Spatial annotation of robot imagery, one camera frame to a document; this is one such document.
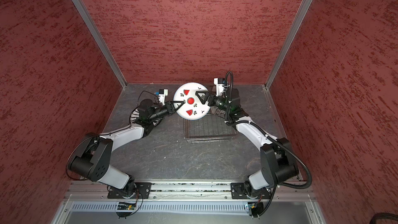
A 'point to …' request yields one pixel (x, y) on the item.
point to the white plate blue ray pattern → (134, 114)
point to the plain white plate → (193, 109)
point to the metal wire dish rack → (209, 128)
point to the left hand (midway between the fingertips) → (184, 105)
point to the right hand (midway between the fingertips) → (198, 95)
